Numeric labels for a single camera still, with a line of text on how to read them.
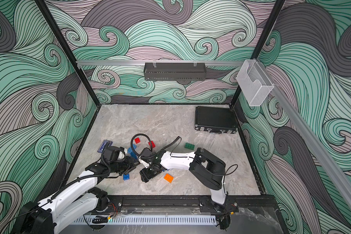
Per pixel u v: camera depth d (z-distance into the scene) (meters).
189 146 0.95
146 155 0.67
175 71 0.94
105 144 0.95
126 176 0.81
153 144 0.94
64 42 0.84
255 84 0.82
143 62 0.93
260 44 0.85
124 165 0.72
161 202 0.75
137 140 0.98
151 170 0.71
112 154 0.65
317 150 0.51
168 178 0.81
